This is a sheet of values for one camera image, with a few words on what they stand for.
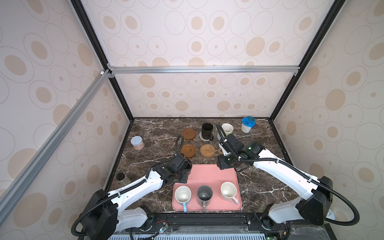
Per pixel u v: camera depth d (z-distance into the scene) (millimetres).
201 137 1081
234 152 562
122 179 795
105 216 391
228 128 1029
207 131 1031
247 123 1056
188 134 1093
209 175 924
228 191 814
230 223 746
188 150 1001
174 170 632
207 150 1003
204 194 813
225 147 591
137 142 998
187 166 857
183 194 806
